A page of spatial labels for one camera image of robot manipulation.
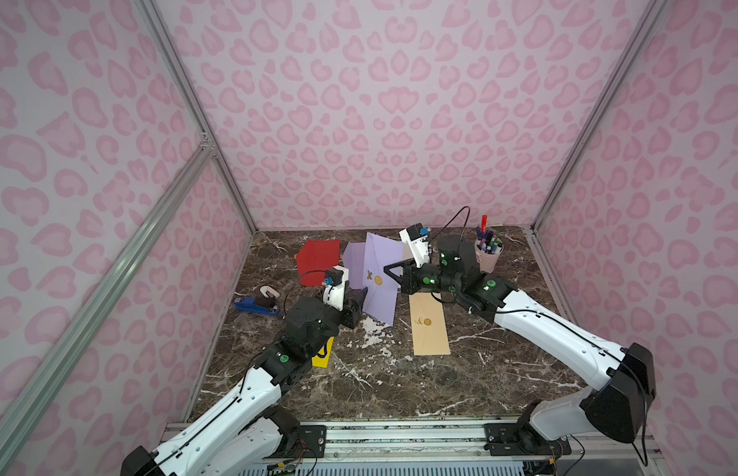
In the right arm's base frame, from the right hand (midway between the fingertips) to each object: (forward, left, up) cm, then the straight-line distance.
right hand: (382, 272), depth 70 cm
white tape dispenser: (+11, +39, -27) cm, 49 cm away
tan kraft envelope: (+1, -14, -30) cm, 33 cm away
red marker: (+31, -33, -13) cm, 47 cm away
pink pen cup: (+23, -34, -19) cm, 45 cm away
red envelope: (+28, +27, -30) cm, 49 cm away
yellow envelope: (-11, +17, -29) cm, 36 cm away
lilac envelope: (-1, +1, -5) cm, 5 cm away
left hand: (-1, +6, -3) cm, 7 cm away
